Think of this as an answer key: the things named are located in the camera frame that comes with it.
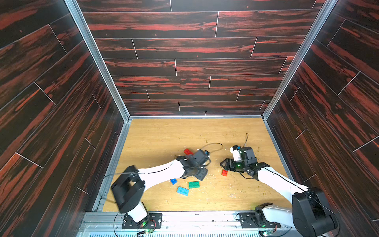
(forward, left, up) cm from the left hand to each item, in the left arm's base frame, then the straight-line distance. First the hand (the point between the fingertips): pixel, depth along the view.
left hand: (202, 171), depth 84 cm
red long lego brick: (+13, +9, -1) cm, 16 cm away
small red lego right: (+2, -14, -5) cm, 15 cm away
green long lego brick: (-6, +5, -5) cm, 9 cm away
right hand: (+7, -15, -2) cm, 17 cm away
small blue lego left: (-4, +17, -6) cm, 18 cm away
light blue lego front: (-10, +11, -6) cm, 16 cm away
